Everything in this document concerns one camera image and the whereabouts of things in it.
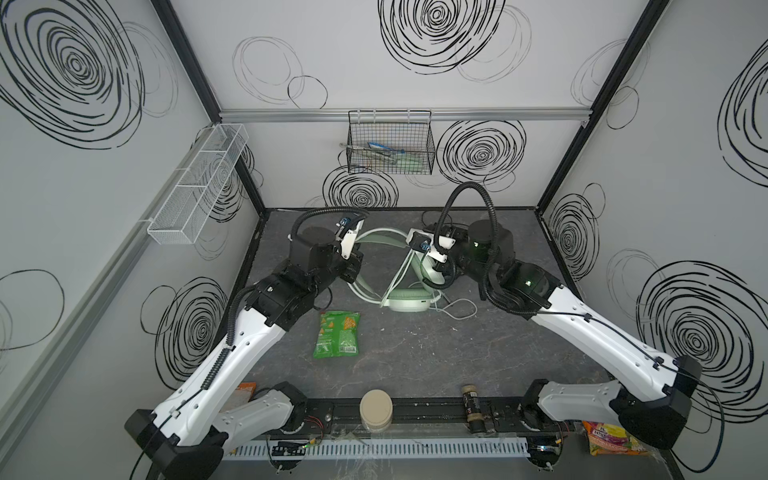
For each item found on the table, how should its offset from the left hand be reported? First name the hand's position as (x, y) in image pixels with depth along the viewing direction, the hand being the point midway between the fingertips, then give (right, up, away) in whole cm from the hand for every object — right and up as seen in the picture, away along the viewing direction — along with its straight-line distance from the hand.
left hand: (358, 244), depth 68 cm
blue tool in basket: (+2, +30, +23) cm, 38 cm away
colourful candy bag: (+57, -45, 0) cm, 73 cm away
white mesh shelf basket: (-44, +7, +5) cm, 45 cm away
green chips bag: (-8, -27, +16) cm, 32 cm away
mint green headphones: (+12, -10, -5) cm, 16 cm away
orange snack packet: (-30, -38, +9) cm, 49 cm away
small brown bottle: (+28, -42, +4) cm, 51 cm away
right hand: (+16, +4, -2) cm, 17 cm away
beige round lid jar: (+4, -39, +1) cm, 39 cm away
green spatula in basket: (+9, +23, +18) cm, 31 cm away
